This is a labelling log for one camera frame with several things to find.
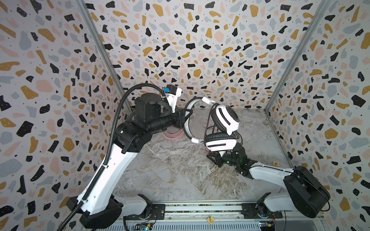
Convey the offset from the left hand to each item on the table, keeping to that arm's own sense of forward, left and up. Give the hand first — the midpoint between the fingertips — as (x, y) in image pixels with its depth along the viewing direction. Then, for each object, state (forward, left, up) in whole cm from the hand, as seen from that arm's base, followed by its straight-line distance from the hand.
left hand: (192, 109), depth 54 cm
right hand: (+1, -8, -36) cm, 37 cm away
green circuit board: (-33, +24, -50) cm, 64 cm away
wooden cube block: (-2, -53, -48) cm, 71 cm away
